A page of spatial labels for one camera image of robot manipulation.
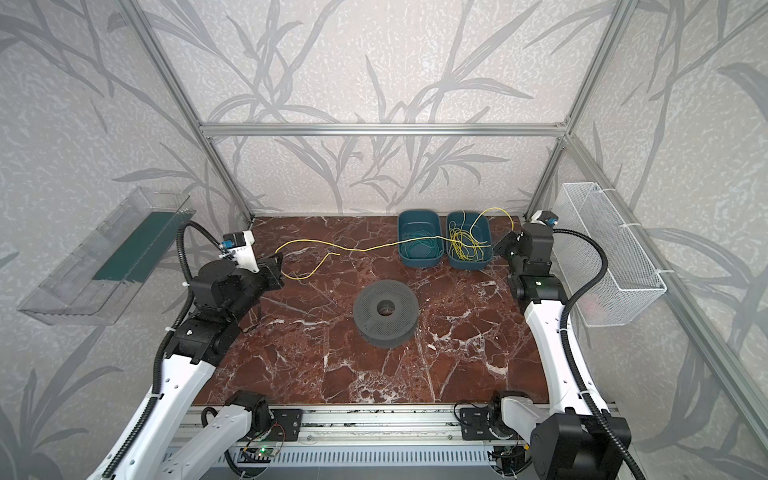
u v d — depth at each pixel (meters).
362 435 0.72
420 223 1.17
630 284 0.60
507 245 0.68
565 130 0.94
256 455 0.72
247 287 0.58
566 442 0.37
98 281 0.64
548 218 0.64
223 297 0.49
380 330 0.84
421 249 1.04
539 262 0.56
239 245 0.58
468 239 1.12
